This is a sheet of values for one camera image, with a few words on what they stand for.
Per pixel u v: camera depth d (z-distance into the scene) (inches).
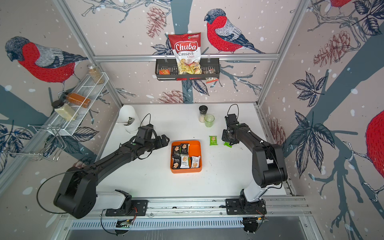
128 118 40.9
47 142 26.2
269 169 18.0
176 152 35.5
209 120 42.1
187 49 32.0
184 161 34.2
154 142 30.4
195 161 34.3
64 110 25.8
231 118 29.8
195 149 36.6
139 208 28.8
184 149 36.3
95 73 33.5
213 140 38.5
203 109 40.5
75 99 28.4
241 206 26.3
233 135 27.4
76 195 16.2
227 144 35.2
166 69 36.8
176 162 33.7
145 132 26.6
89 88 34.6
